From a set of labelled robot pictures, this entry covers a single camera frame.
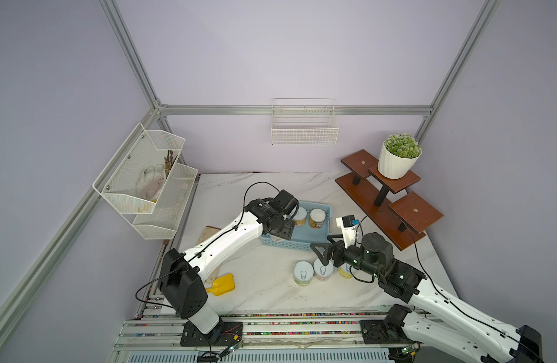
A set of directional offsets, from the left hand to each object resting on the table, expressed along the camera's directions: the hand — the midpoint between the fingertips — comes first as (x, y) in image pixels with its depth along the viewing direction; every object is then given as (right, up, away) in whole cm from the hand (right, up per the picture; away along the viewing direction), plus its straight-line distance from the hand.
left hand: (277, 230), depth 80 cm
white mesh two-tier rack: (-45, +17, -4) cm, 48 cm away
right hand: (+14, -4, -8) cm, 17 cm away
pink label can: (+16, -16, +1) cm, 22 cm away
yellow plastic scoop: (-21, -21, +4) cm, 30 cm away
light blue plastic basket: (+10, -6, +16) cm, 20 cm away
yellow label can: (+9, +3, +18) cm, 20 cm away
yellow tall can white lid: (+16, +3, +16) cm, 23 cm away
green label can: (+9, -16, +1) cm, 19 cm away
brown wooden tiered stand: (+46, +3, +3) cm, 47 cm away
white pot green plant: (+44, +27, -1) cm, 52 cm away
